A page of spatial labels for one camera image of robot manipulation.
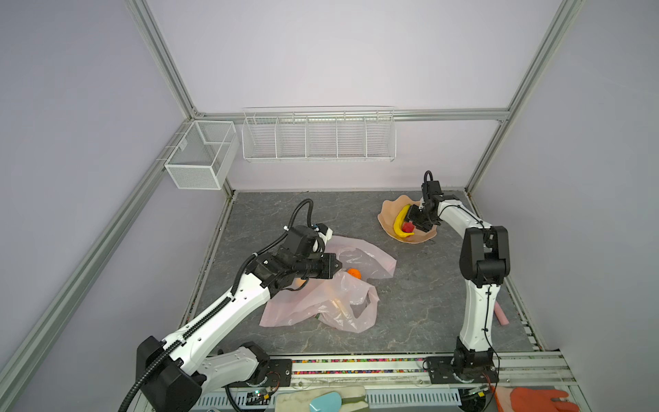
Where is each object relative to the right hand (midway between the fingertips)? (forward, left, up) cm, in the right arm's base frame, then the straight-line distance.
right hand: (408, 219), depth 104 cm
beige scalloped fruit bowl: (+6, +7, -3) cm, 10 cm away
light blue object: (-60, +31, -2) cm, 68 cm away
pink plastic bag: (-39, +26, +12) cm, 48 cm away
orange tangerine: (-23, +23, -2) cm, 32 cm away
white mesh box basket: (+19, +82, +18) cm, 86 cm away
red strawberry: (-4, +1, 0) cm, 4 cm away
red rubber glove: (-60, -21, -3) cm, 64 cm away
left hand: (-30, +28, +16) cm, 44 cm away
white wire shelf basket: (+24, +24, +25) cm, 42 cm away
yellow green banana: (-1, +4, -3) cm, 5 cm away
